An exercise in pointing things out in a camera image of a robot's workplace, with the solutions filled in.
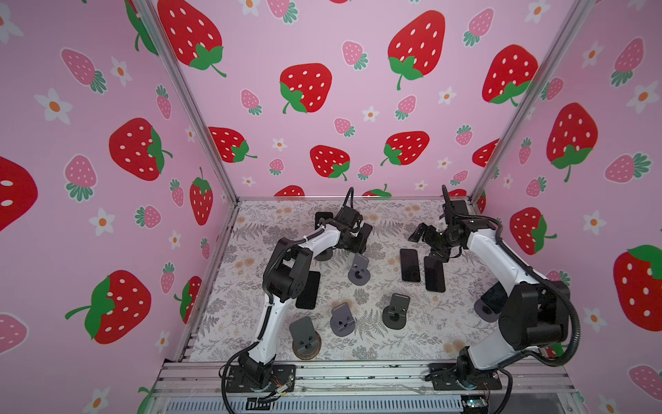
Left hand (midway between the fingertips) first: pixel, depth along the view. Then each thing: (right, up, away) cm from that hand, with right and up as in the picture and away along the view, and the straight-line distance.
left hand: (361, 246), depth 103 cm
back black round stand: (-15, -4, 0) cm, 15 cm away
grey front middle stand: (-8, -22, -23) cm, 33 cm away
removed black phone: (+19, -7, -5) cm, 20 cm away
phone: (-16, +13, -5) cm, 21 cm away
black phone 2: (+27, -10, -7) cm, 30 cm away
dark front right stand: (+9, -20, -21) cm, 31 cm away
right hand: (+17, +2, -16) cm, 24 cm away
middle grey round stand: (-2, -9, -12) cm, 15 cm away
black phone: (-20, -17, -13) cm, 30 cm away
